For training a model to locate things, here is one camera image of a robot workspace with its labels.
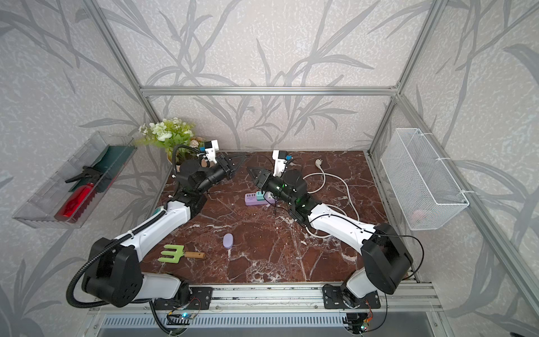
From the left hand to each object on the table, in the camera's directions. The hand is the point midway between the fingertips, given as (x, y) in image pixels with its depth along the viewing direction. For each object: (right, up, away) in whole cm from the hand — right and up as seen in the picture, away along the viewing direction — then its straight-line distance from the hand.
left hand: (247, 157), depth 71 cm
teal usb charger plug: (+2, -16, +22) cm, 28 cm away
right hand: (+1, -4, 0) cm, 4 cm away
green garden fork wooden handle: (-30, -39, +13) cm, 51 cm away
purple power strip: (-3, -18, +26) cm, 32 cm away
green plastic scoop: (-49, -3, +1) cm, 49 cm away
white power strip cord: (+32, -1, +43) cm, 54 cm away
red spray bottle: (-46, -13, -11) cm, 49 cm away
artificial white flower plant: (-35, +10, +15) cm, 40 cm away
